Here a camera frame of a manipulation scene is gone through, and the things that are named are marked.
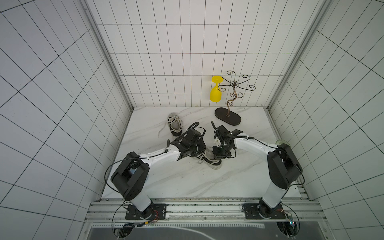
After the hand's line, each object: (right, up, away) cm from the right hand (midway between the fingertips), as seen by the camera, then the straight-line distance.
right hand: (214, 154), depth 89 cm
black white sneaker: (-26, +18, +15) cm, 35 cm away
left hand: (-6, +3, -4) cm, 8 cm away
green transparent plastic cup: (+47, +6, +11) cm, 49 cm away
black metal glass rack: (+11, +26, +25) cm, 37 cm away
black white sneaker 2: (-5, 0, -6) cm, 8 cm away
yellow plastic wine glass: (+2, +39, +7) cm, 40 cm away
